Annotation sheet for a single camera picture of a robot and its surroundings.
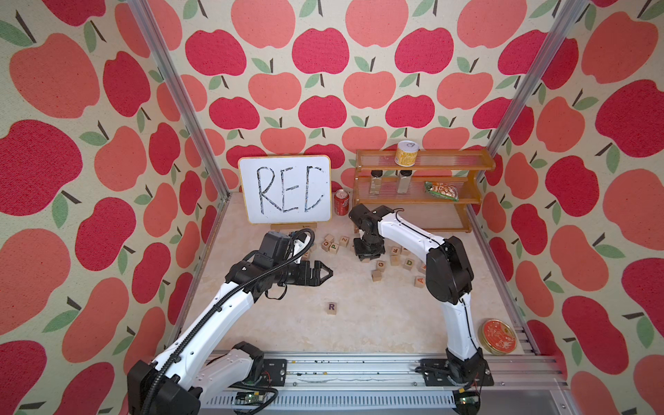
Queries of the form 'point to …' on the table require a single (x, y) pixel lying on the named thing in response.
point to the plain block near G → (376, 275)
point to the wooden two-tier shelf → (461, 167)
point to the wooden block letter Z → (344, 240)
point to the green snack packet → (444, 190)
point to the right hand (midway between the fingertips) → (364, 261)
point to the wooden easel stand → (294, 226)
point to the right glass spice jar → (404, 181)
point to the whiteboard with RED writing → (288, 189)
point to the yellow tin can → (406, 153)
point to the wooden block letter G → (380, 265)
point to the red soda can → (341, 201)
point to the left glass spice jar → (375, 186)
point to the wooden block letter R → (331, 308)
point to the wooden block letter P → (334, 248)
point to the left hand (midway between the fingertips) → (321, 277)
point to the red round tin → (497, 336)
